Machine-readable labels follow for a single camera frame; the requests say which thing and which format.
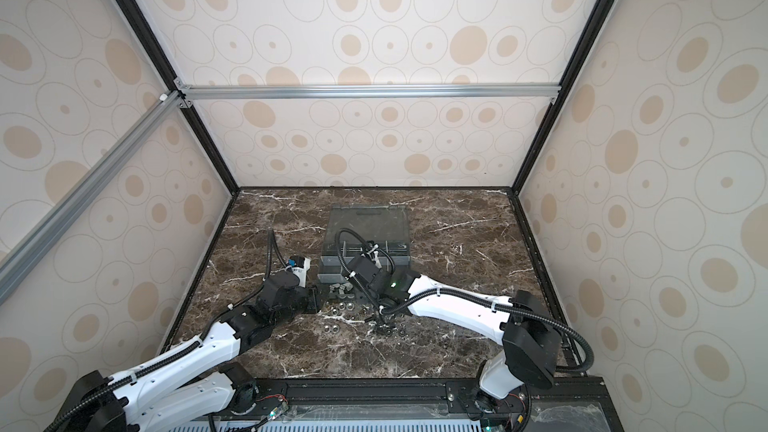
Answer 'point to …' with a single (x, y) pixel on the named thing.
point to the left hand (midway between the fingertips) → (333, 286)
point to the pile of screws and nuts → (342, 306)
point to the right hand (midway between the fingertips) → (365, 283)
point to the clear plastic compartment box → (386, 225)
